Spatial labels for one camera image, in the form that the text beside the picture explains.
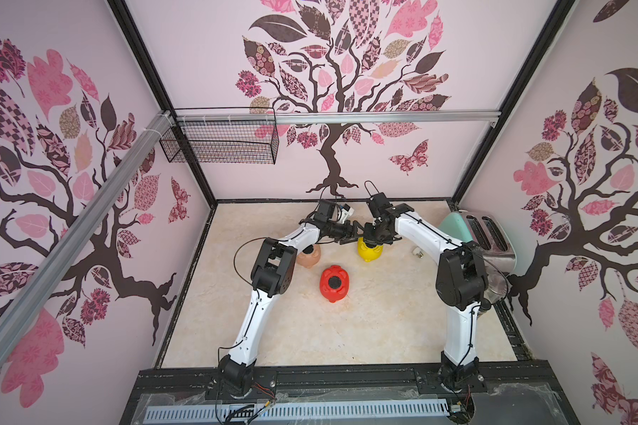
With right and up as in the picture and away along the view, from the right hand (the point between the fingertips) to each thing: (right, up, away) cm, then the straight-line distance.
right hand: (371, 237), depth 96 cm
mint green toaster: (+38, +2, -9) cm, 39 cm away
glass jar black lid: (+35, -15, -18) cm, 42 cm away
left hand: (-2, -1, +2) cm, 3 cm away
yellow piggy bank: (-2, -6, -1) cm, 6 cm away
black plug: (-14, -15, -11) cm, 23 cm away
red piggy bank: (-15, -18, -13) cm, 27 cm away
